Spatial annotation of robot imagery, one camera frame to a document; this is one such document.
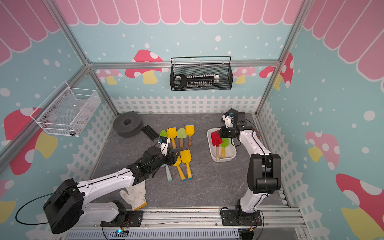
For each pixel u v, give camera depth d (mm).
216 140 911
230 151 995
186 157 964
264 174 466
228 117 831
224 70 942
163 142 711
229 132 790
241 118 731
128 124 1064
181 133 1093
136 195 813
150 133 1072
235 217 741
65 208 414
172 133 1088
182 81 895
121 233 728
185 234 712
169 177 849
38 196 388
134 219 742
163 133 1066
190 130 1097
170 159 727
